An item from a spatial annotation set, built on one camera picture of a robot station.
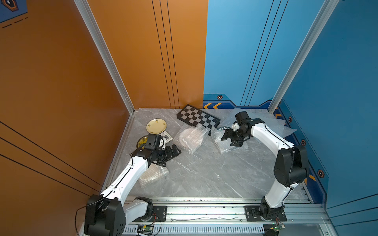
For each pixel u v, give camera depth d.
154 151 0.63
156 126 1.11
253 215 0.72
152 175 0.81
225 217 0.73
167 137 1.02
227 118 1.15
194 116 1.12
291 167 0.47
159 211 0.74
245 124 0.67
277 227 0.70
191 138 0.99
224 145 0.96
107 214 0.39
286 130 0.99
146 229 0.71
